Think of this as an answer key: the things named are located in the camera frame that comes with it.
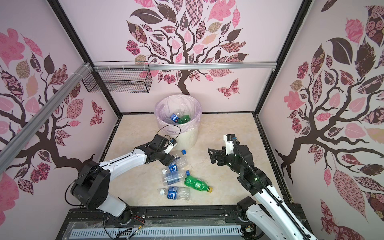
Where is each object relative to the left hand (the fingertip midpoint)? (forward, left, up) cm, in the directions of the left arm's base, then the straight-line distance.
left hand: (168, 157), depth 90 cm
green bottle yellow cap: (-16, -18, 0) cm, 24 cm away
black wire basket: (+65, +48, +11) cm, 81 cm away
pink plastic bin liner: (+27, +1, +19) cm, 33 cm away
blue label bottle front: (-21, -5, +1) cm, 22 cm away
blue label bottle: (+22, -4, +12) cm, 26 cm away
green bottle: (+25, -9, +8) cm, 27 cm away
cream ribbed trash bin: (+7, -11, +8) cm, 15 cm away
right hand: (-5, -27, +20) cm, 34 cm away
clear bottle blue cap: (-13, -4, +1) cm, 14 cm away
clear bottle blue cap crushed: (+3, -9, -4) cm, 11 cm away
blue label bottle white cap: (-4, -6, 0) cm, 8 cm away
